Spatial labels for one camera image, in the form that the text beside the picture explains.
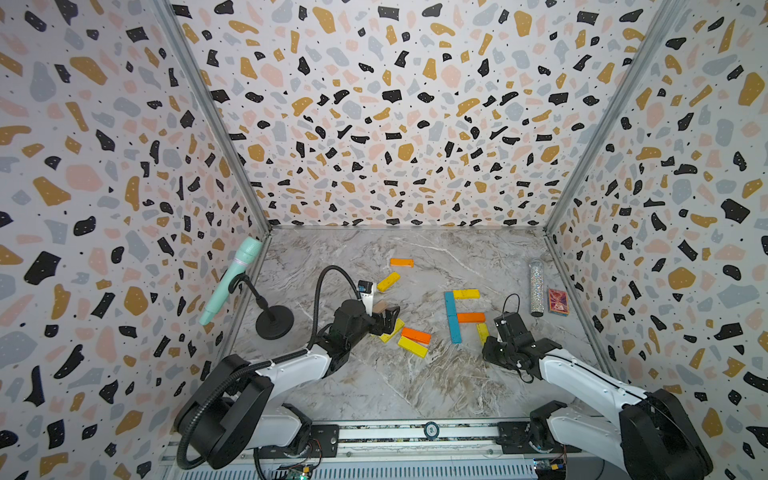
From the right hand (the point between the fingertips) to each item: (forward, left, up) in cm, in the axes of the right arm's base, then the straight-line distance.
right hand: (490, 350), depth 89 cm
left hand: (+8, +29, +11) cm, 33 cm away
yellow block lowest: (+1, +23, 0) cm, 23 cm away
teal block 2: (+8, +10, 0) cm, 13 cm away
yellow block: (+23, +32, +2) cm, 39 cm away
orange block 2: (+11, +4, -1) cm, 12 cm away
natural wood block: (+14, +34, +1) cm, 37 cm away
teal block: (+17, +11, 0) cm, 20 cm away
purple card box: (+17, -25, -1) cm, 31 cm away
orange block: (+32, +27, +1) cm, 42 cm away
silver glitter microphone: (+15, -17, +1) cm, 23 cm away
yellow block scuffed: (+19, +5, +1) cm, 20 cm away
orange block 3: (+4, +22, +1) cm, 22 cm away
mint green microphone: (+8, +63, +34) cm, 71 cm away
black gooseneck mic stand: (+6, +66, +4) cm, 66 cm away
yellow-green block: (+6, +2, +1) cm, 6 cm away
